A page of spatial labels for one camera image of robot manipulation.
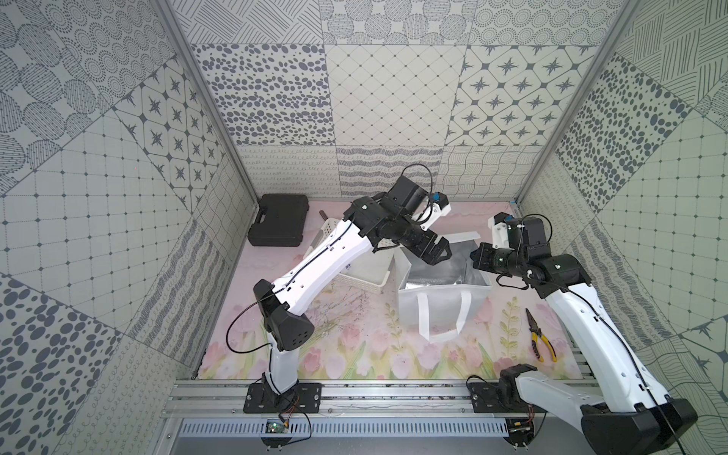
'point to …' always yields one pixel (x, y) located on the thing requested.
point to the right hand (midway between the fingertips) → (472, 258)
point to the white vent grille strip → (350, 427)
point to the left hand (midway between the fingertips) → (437, 237)
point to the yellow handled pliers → (537, 334)
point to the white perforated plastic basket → (369, 270)
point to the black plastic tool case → (281, 221)
